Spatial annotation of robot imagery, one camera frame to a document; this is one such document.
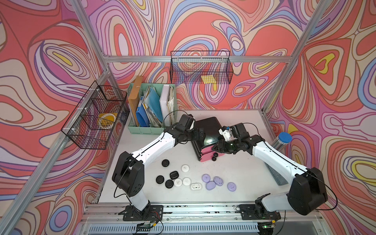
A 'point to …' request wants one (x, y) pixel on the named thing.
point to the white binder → (163, 99)
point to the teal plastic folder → (153, 101)
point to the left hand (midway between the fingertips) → (201, 135)
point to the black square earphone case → (174, 175)
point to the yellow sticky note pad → (208, 79)
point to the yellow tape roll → (105, 120)
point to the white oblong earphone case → (196, 186)
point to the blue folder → (142, 116)
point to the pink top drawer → (206, 150)
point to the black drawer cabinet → (202, 147)
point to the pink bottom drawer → (206, 157)
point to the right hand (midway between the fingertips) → (216, 152)
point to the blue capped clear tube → (280, 141)
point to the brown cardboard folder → (134, 100)
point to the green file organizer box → (156, 127)
